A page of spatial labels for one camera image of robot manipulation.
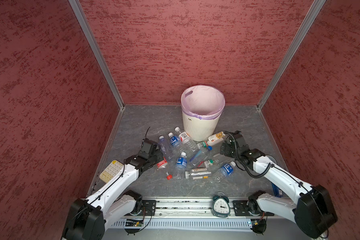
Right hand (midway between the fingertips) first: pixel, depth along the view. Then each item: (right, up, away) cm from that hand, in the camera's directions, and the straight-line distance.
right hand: (226, 151), depth 86 cm
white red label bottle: (-23, +5, +12) cm, 26 cm away
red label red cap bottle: (-37, -7, -6) cm, 38 cm away
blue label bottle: (-31, +5, +8) cm, 32 cm away
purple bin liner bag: (-12, +31, +13) cm, 36 cm away
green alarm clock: (-7, -24, -14) cm, 29 cm away
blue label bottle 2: (-26, -7, -2) cm, 27 cm away
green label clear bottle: (-12, +3, +9) cm, 15 cm away
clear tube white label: (-23, -11, -4) cm, 26 cm away
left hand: (-39, -4, -1) cm, 39 cm away
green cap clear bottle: (-4, -6, 0) cm, 7 cm away
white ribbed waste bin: (-15, +12, +3) cm, 20 cm away
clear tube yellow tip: (-16, -14, -5) cm, 22 cm away
